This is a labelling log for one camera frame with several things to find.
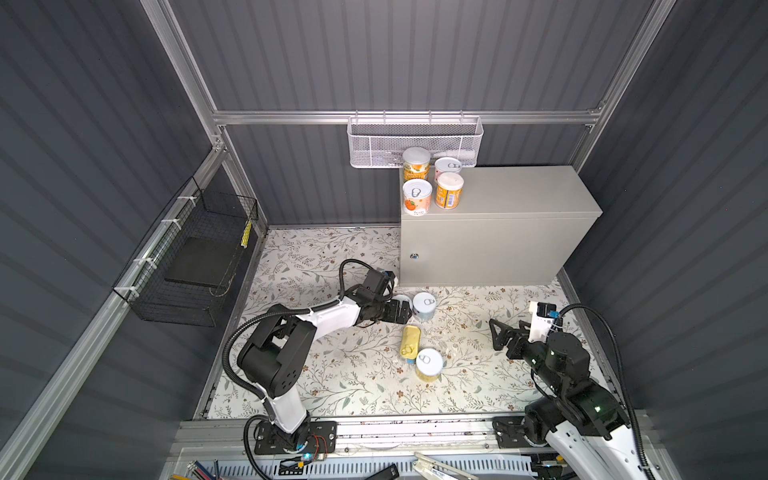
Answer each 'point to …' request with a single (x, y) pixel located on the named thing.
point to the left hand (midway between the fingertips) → (399, 311)
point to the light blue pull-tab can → (424, 306)
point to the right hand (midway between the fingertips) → (509, 325)
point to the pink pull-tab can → (401, 298)
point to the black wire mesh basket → (185, 271)
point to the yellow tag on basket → (246, 233)
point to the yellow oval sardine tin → (410, 342)
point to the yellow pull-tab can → (429, 363)
